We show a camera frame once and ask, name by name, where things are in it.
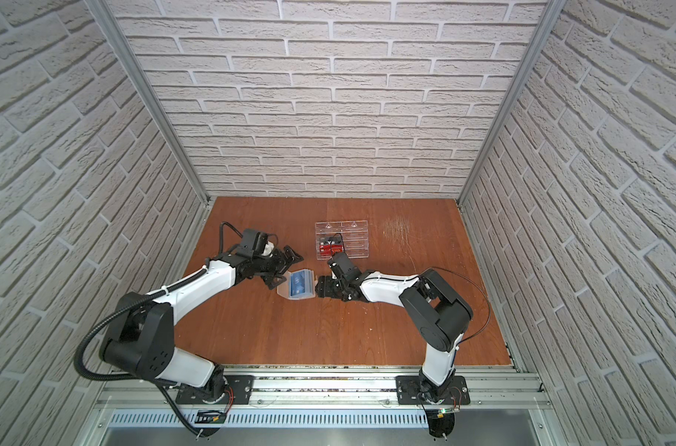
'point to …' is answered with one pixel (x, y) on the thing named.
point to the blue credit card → (302, 283)
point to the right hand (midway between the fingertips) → (328, 288)
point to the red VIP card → (329, 250)
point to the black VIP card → (330, 241)
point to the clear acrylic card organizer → (355, 237)
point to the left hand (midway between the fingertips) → (302, 262)
